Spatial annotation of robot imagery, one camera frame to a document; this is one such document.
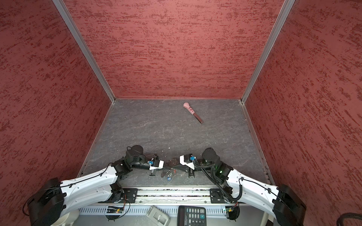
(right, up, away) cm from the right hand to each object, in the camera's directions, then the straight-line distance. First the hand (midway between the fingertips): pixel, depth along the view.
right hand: (173, 169), depth 67 cm
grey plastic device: (-8, -24, +1) cm, 25 cm away
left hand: (-2, -1, +4) cm, 5 cm away
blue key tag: (-3, -7, +5) cm, 9 cm away
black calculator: (+9, -22, 0) cm, 24 cm away
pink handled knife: (+7, +34, +47) cm, 58 cm away
